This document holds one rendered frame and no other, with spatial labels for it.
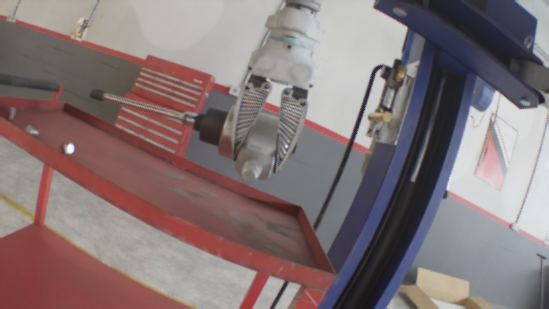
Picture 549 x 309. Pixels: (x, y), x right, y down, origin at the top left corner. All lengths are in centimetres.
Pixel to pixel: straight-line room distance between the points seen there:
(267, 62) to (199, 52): 311
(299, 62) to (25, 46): 445
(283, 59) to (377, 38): 334
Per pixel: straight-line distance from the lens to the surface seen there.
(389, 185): 104
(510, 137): 482
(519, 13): 137
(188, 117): 72
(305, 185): 361
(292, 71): 55
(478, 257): 486
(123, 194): 47
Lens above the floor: 101
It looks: 4 degrees down
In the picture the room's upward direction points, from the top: 23 degrees clockwise
